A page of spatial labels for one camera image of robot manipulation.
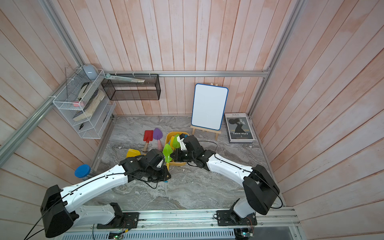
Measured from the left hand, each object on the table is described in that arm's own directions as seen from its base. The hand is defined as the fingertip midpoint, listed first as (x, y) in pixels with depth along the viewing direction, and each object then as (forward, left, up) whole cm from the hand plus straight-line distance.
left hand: (168, 180), depth 75 cm
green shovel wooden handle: (+29, -1, -9) cm, 30 cm away
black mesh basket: (+61, +39, +11) cm, 73 cm away
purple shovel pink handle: (+38, +12, -12) cm, 42 cm away
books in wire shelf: (+42, +43, +20) cm, 63 cm away
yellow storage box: (+32, +4, -7) cm, 33 cm away
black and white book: (+42, -47, -8) cm, 63 cm away
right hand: (+13, 0, +3) cm, 13 cm away
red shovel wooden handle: (+36, +20, -12) cm, 43 cm away
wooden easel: (+36, -26, -5) cm, 45 cm away
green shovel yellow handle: (+14, +1, +3) cm, 15 cm away
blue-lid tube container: (+1, +41, +7) cm, 41 cm away
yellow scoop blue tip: (+23, +27, -12) cm, 37 cm away
